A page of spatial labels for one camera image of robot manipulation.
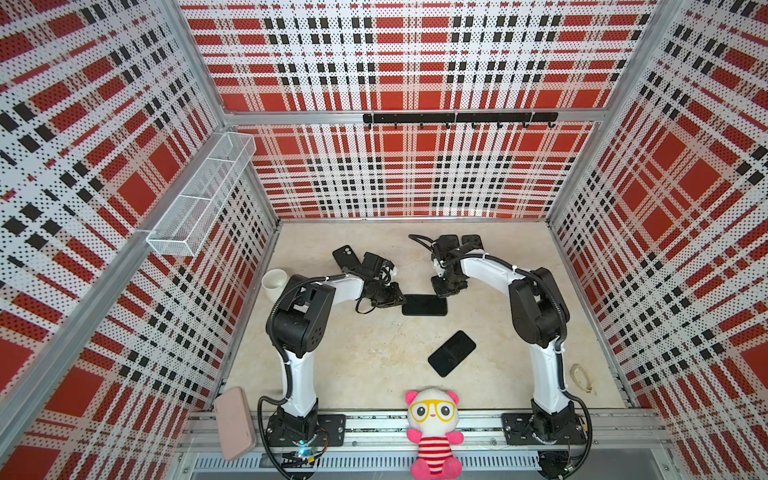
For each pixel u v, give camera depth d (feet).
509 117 2.90
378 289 2.85
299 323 1.72
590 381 2.64
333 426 2.42
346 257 3.65
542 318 1.79
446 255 2.49
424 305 3.16
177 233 2.23
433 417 2.26
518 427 2.41
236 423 2.42
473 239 3.61
